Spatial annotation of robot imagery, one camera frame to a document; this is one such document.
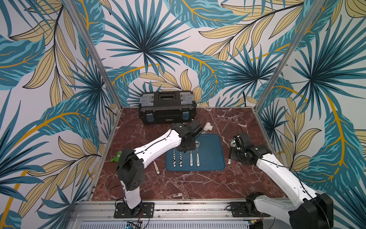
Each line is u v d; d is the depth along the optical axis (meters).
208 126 1.06
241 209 0.73
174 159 0.90
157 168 0.87
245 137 0.63
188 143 0.61
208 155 1.00
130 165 0.45
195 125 0.65
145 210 0.74
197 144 0.96
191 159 0.90
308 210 0.38
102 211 0.75
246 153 0.57
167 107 0.96
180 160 0.90
